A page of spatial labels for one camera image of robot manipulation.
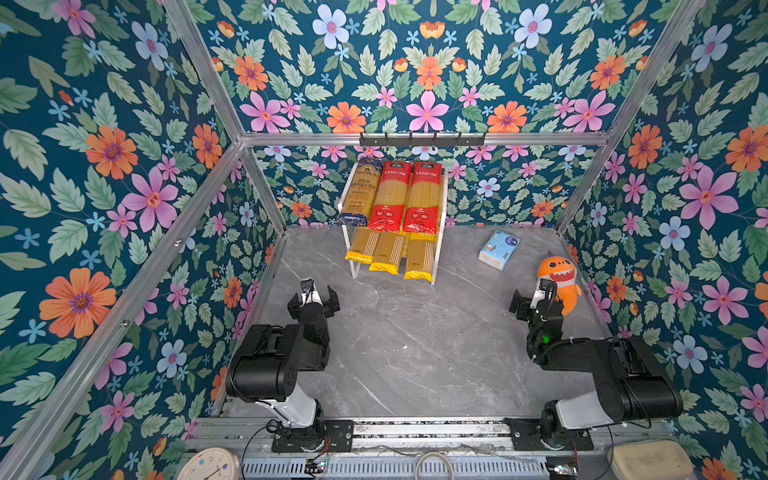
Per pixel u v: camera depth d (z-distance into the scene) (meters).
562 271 0.96
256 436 0.72
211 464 0.68
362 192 0.81
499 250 1.05
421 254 0.90
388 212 0.75
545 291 0.77
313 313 0.77
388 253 0.89
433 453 0.70
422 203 0.78
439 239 0.84
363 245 0.91
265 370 0.46
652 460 0.67
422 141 0.93
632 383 0.49
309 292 0.77
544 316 0.69
